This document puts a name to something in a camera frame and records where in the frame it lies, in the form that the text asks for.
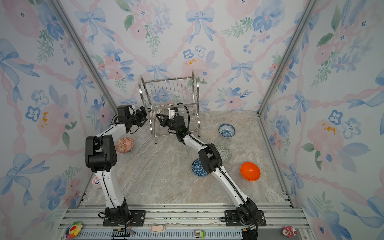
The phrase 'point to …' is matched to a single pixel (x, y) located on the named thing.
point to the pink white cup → (96, 182)
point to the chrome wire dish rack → (182, 93)
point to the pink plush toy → (289, 231)
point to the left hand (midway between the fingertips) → (150, 111)
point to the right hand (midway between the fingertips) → (156, 114)
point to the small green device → (202, 234)
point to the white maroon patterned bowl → (158, 112)
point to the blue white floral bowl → (227, 130)
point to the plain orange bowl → (250, 171)
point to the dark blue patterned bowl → (198, 168)
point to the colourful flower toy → (74, 230)
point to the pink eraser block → (157, 228)
